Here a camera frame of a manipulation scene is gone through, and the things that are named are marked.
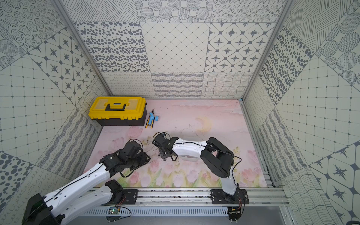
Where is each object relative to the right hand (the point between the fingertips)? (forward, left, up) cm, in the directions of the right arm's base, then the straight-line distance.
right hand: (168, 152), depth 89 cm
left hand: (-6, +10, +7) cm, 13 cm away
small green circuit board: (-31, +26, -3) cm, 41 cm away
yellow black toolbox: (+22, +34, +15) cm, 44 cm away
